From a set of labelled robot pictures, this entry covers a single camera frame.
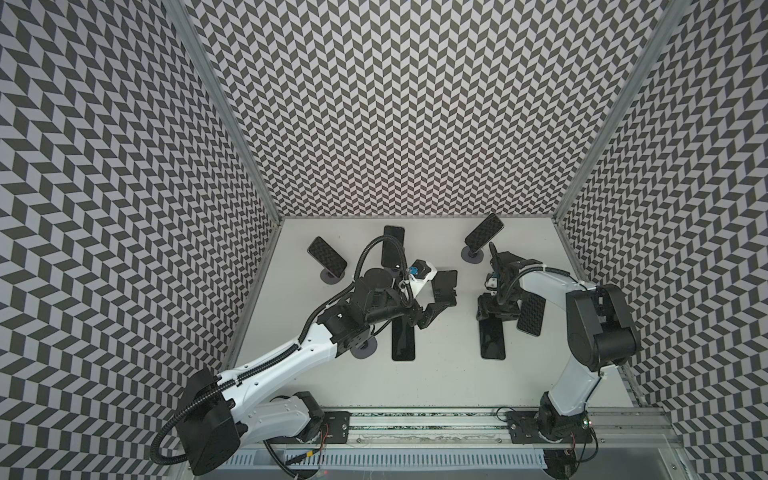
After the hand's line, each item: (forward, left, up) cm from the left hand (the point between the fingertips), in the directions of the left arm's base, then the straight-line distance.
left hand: (437, 293), depth 69 cm
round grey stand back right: (+28, -17, -24) cm, 40 cm away
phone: (+22, +12, -14) cm, 29 cm away
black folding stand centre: (+15, -5, -23) cm, 28 cm away
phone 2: (+30, -19, -14) cm, 38 cm away
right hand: (+3, -19, -25) cm, 31 cm away
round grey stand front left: (-5, +19, -23) cm, 30 cm away
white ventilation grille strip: (-30, +11, -25) cm, 41 cm away
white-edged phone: (-2, +8, -24) cm, 25 cm away
